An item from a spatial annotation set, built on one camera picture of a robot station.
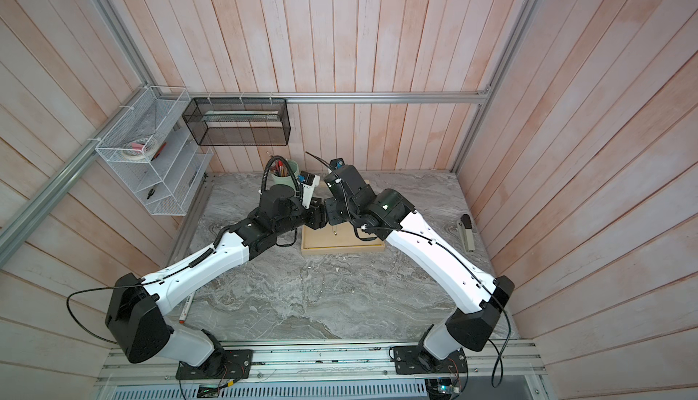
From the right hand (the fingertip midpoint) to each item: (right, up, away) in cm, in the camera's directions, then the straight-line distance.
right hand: (333, 202), depth 71 cm
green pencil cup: (-20, +10, +27) cm, 35 cm away
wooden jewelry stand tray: (+1, -14, +27) cm, 31 cm away
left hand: (-2, -2, +7) cm, 7 cm away
